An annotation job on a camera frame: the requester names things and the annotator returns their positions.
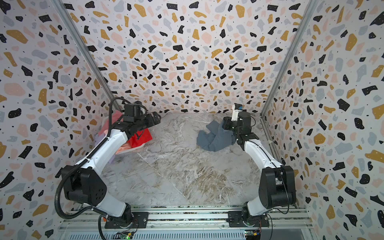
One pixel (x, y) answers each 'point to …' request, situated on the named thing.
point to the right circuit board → (254, 232)
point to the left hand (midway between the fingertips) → (156, 116)
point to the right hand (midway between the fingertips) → (222, 114)
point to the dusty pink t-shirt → (116, 115)
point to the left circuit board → (126, 235)
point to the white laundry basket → (131, 149)
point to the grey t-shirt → (216, 138)
